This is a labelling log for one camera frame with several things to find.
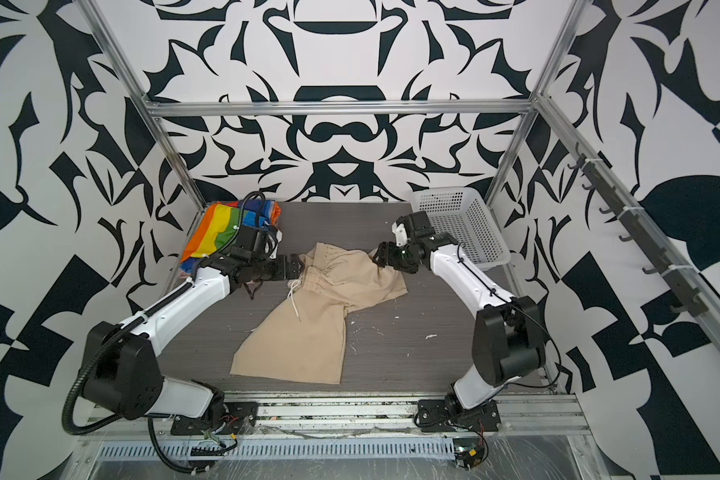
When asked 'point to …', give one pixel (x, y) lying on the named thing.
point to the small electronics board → (468, 452)
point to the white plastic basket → (464, 213)
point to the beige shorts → (301, 336)
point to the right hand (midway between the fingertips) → (384, 258)
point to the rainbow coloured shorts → (219, 222)
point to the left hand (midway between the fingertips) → (291, 261)
